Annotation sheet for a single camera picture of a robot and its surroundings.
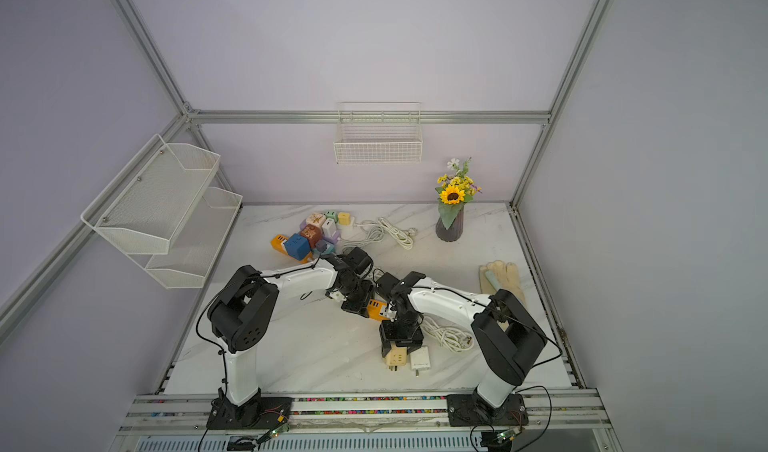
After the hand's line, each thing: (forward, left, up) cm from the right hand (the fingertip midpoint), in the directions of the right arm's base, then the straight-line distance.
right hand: (395, 356), depth 79 cm
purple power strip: (+43, +22, -1) cm, 48 cm away
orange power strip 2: (+40, +41, 0) cm, 58 cm away
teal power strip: (+37, +23, -1) cm, 43 cm away
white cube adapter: (-1, -7, -2) cm, 7 cm away
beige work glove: (+26, -38, -4) cm, 47 cm away
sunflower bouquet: (+42, -20, +21) cm, 51 cm away
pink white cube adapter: (+46, +27, +5) cm, 54 cm away
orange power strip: (+14, +6, -1) cm, 15 cm away
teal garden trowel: (+24, -32, -2) cm, 40 cm away
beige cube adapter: (-1, 0, +3) cm, 3 cm away
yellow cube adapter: (+48, +18, +3) cm, 51 cm away
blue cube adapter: (+35, +32, +4) cm, 47 cm away
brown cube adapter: (+39, +27, +5) cm, 48 cm away
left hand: (+16, +6, -3) cm, 18 cm away
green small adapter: (+49, +22, +4) cm, 54 cm away
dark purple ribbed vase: (+42, -22, +1) cm, 48 cm away
